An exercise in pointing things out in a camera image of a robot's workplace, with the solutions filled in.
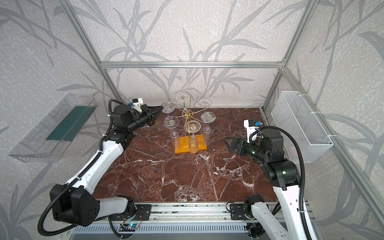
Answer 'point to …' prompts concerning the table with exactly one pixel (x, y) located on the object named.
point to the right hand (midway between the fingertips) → (231, 134)
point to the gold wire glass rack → (188, 114)
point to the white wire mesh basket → (291, 112)
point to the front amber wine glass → (193, 126)
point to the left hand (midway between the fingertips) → (165, 103)
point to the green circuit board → (128, 227)
